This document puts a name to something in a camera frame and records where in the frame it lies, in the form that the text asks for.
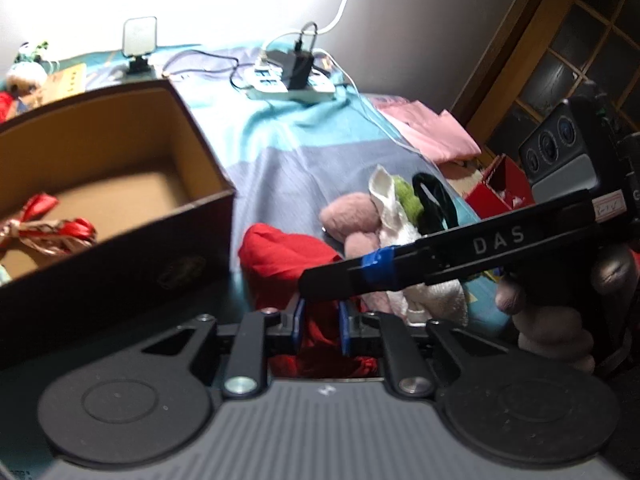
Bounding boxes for white fluffy cloth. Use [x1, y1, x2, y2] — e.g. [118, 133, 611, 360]
[369, 166, 469, 326]

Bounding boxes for dark green velvet cloth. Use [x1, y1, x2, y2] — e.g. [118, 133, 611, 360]
[411, 172, 459, 236]

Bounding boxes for green fuzzy sock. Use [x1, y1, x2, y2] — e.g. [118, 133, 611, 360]
[393, 176, 424, 226]

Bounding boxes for red cloth bag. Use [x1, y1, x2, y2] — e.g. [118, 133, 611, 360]
[238, 223, 378, 379]

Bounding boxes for pink teddy bear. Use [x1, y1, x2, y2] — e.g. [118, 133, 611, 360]
[318, 192, 402, 316]

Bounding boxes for right hand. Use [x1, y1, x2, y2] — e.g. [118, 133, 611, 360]
[496, 246, 639, 374]

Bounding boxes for red paper box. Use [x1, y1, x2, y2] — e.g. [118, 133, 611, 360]
[465, 155, 535, 219]

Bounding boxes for pink folded cloth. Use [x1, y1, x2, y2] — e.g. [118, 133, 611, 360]
[370, 96, 482, 165]

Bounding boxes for blue striped bed sheet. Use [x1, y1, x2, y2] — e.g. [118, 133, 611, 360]
[49, 41, 516, 340]

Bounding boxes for black power adapter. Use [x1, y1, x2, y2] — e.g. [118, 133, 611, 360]
[281, 38, 314, 91]

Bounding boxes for brown cardboard box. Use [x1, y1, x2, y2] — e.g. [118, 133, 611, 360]
[1, 80, 235, 365]

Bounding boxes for white power strip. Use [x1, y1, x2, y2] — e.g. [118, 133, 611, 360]
[246, 50, 335, 104]

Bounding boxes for red white ribbon bundle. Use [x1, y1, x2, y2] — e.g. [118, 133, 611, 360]
[1, 193, 98, 257]

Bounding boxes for small mirror on stand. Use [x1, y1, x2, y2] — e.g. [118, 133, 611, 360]
[122, 16, 157, 75]

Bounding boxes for tan classical book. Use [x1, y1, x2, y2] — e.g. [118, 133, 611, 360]
[38, 63, 87, 105]

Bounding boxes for panda white plush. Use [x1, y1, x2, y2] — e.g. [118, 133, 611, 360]
[6, 41, 49, 98]

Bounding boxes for red chili plush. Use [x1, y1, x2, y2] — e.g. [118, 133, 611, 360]
[0, 91, 15, 122]

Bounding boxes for black cable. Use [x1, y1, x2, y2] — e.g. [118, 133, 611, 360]
[162, 48, 262, 92]

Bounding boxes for white cable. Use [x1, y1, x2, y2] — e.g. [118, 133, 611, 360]
[309, 0, 426, 158]

